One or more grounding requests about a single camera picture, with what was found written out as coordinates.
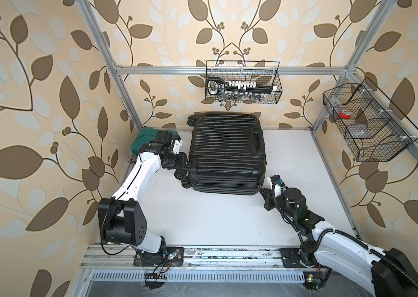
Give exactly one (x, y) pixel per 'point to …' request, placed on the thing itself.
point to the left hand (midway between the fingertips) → (183, 161)
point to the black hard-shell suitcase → (227, 154)
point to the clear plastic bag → (358, 130)
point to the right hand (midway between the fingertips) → (259, 190)
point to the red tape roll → (345, 114)
